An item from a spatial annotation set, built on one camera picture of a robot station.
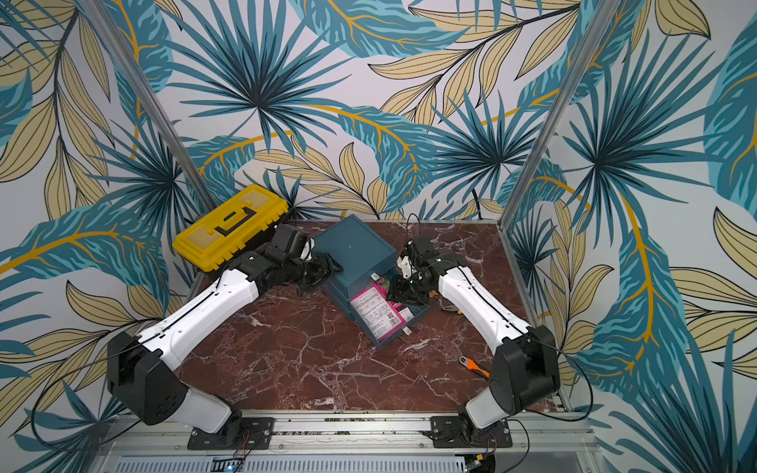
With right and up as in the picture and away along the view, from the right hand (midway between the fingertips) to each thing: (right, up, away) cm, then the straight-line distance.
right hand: (394, 297), depth 82 cm
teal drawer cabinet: (-9, +12, -3) cm, 16 cm away
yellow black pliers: (+18, -5, +13) cm, 23 cm away
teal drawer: (+7, -5, +6) cm, 11 cm away
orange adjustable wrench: (+23, -20, +2) cm, 30 cm away
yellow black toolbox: (-51, +19, +10) cm, 55 cm away
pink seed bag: (-4, -6, +4) cm, 8 cm away
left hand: (-15, +6, -4) cm, 17 cm away
